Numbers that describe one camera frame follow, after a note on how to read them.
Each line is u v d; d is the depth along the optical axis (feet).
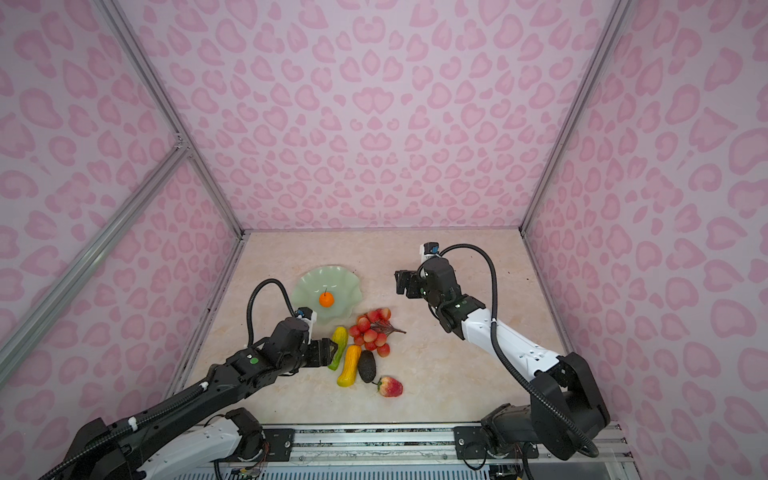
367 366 2.70
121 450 1.33
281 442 2.41
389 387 2.57
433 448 2.42
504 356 1.43
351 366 2.74
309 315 2.50
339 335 2.89
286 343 2.03
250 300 2.03
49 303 1.81
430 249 2.40
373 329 2.87
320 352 2.36
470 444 2.38
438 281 2.03
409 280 2.41
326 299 3.20
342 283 3.32
